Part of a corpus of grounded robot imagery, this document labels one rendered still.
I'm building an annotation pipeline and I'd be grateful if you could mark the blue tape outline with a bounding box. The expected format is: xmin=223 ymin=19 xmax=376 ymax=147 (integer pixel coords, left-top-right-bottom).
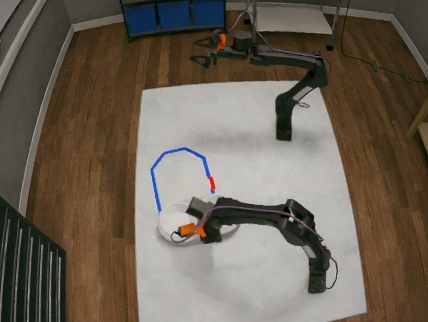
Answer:
xmin=150 ymin=147 xmax=216 ymax=213

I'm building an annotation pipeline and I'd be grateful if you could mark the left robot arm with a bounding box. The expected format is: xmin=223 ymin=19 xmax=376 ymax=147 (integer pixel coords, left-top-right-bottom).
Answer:
xmin=186 ymin=197 xmax=330 ymax=293

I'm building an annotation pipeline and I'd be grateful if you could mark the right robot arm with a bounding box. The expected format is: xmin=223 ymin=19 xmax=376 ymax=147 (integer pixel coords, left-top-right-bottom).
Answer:
xmin=230 ymin=30 xmax=328 ymax=141

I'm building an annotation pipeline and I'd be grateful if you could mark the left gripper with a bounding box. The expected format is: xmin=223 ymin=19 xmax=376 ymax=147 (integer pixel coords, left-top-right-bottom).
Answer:
xmin=181 ymin=218 xmax=223 ymax=244

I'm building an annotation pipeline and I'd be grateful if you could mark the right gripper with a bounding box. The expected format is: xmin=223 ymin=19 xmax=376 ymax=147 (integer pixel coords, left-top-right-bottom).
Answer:
xmin=189 ymin=34 xmax=233 ymax=69

